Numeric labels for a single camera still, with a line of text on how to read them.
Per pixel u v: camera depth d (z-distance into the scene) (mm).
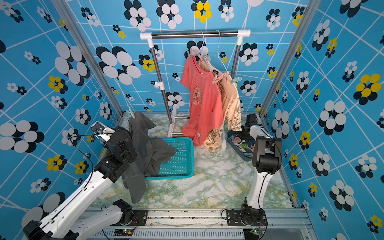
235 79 591
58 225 385
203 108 788
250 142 850
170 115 1016
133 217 726
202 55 806
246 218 675
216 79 613
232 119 698
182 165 927
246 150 969
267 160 551
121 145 483
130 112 772
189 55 793
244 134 896
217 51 850
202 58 807
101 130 517
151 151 896
